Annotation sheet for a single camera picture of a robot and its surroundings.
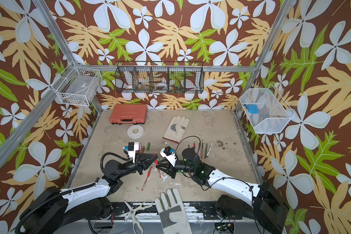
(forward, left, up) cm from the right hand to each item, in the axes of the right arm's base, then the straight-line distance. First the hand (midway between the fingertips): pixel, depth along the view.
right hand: (157, 165), depth 70 cm
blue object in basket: (+32, -56, +6) cm, 65 cm away
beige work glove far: (+37, -10, -18) cm, 42 cm away
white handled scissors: (-24, +10, -18) cm, 31 cm away
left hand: (+3, 0, +5) cm, 6 cm away
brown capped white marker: (+17, -31, -19) cm, 41 cm away
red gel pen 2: (+3, +8, -20) cm, 22 cm away
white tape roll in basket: (+55, 0, +8) cm, 56 cm away
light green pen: (+22, -18, -19) cm, 34 cm away
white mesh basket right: (+30, -63, +7) cm, 70 cm away
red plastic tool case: (+51, +27, -17) cm, 61 cm away
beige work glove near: (-20, -7, -18) cm, 28 cm away
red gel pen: (+1, 0, +2) cm, 2 cm away
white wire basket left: (+44, +49, +15) cm, 68 cm away
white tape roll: (+35, +21, -19) cm, 45 cm away
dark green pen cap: (+22, +9, -19) cm, 30 cm away
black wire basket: (+58, +1, +12) cm, 59 cm away
